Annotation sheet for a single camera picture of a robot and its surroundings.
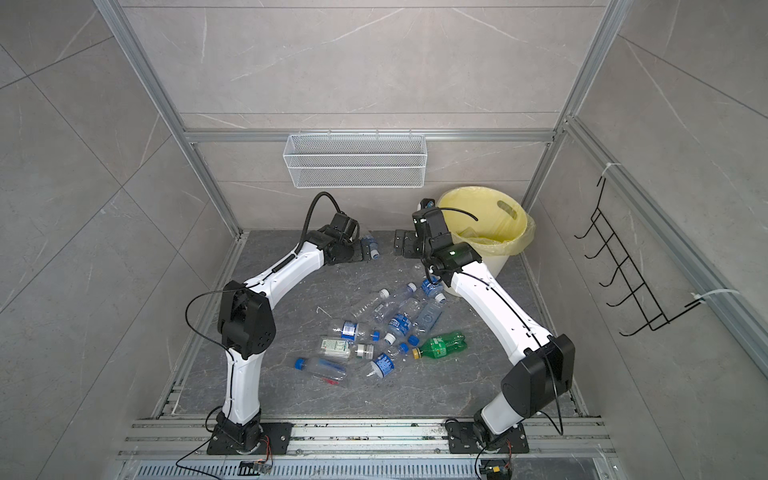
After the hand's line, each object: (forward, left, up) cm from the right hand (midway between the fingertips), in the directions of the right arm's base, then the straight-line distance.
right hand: (412, 234), depth 80 cm
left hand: (+7, +16, -13) cm, 22 cm away
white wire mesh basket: (+34, +18, +2) cm, 38 cm away
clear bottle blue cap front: (-27, +26, -28) cm, 46 cm away
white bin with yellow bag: (+15, -30, -12) cm, 35 cm away
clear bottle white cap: (-3, +9, -27) cm, 28 cm away
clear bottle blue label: (-2, -8, -24) cm, 26 cm away
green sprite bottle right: (-23, -8, -23) cm, 33 cm away
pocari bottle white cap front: (-27, +9, -23) cm, 37 cm away
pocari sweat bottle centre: (-15, +4, -22) cm, 27 cm away
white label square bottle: (-22, +23, -23) cm, 39 cm away
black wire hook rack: (-15, -49, +4) cm, 51 cm away
